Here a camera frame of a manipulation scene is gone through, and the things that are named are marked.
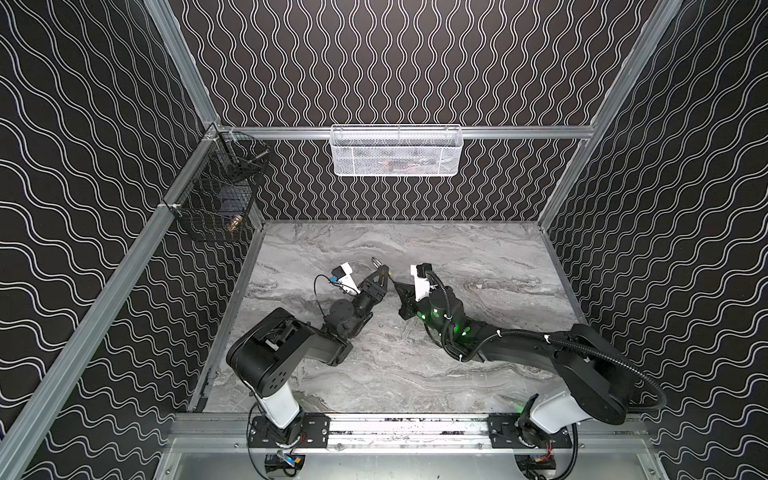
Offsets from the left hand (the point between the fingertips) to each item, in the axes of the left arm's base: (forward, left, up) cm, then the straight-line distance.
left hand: (398, 273), depth 79 cm
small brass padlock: (0, +2, -1) cm, 2 cm away
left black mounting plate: (-33, +20, -22) cm, 44 cm away
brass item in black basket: (+9, +46, +8) cm, 47 cm away
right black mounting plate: (-32, -27, -22) cm, 47 cm away
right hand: (-1, 0, -5) cm, 5 cm away
